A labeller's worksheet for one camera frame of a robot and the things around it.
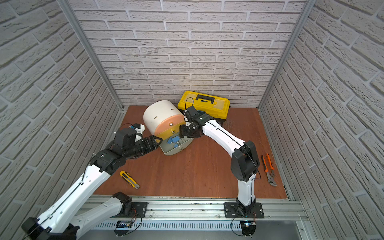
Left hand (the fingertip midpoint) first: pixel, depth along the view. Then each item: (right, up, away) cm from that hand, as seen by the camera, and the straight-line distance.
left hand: (161, 139), depth 71 cm
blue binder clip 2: (0, -4, +23) cm, 23 cm away
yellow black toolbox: (+31, +19, +28) cm, 46 cm away
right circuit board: (+43, -43, -1) cm, 60 cm away
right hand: (+11, +1, +14) cm, 18 cm away
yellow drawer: (+1, +2, +15) cm, 15 cm away
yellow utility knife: (-20, -24, +11) cm, 33 cm away
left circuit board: (-19, -43, 0) cm, 47 cm away
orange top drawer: (+2, +8, +12) cm, 14 cm away
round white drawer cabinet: (-1, +10, +10) cm, 14 cm away
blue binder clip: (+4, -3, +24) cm, 25 cm away
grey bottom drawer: (+1, -8, +19) cm, 21 cm away
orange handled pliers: (+61, -22, +14) cm, 66 cm away
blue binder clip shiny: (+4, -7, +23) cm, 24 cm away
